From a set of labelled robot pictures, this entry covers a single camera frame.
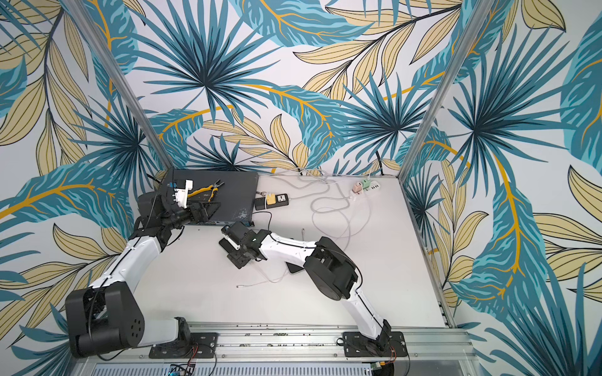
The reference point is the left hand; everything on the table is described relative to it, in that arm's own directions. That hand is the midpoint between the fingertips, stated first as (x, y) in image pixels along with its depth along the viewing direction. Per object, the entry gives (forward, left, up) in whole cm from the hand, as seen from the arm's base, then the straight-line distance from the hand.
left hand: (213, 204), depth 81 cm
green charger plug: (+26, -60, -15) cm, 67 cm away
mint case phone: (-11, -5, -9) cm, 15 cm away
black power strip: (+18, -21, -19) cm, 34 cm away
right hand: (-15, -3, -18) cm, 24 cm away
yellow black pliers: (+22, +9, -16) cm, 28 cm away
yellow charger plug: (+16, -17, -16) cm, 28 cm away
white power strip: (+28, -65, -19) cm, 74 cm away
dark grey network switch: (+23, +1, -21) cm, 31 cm away
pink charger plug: (+23, -56, -15) cm, 62 cm away
